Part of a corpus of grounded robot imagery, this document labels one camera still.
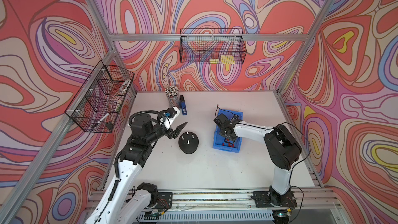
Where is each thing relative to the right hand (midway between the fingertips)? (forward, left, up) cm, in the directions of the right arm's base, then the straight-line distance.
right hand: (227, 136), depth 96 cm
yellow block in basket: (+33, -1, +34) cm, 47 cm away
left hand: (-6, +25, +30) cm, 40 cm away
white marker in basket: (-3, +64, +27) cm, 70 cm away
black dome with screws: (-9, +23, +12) cm, 28 cm away
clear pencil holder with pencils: (+22, +33, +18) cm, 44 cm away
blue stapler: (+25, +28, +2) cm, 38 cm away
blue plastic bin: (-4, +6, 0) cm, 7 cm away
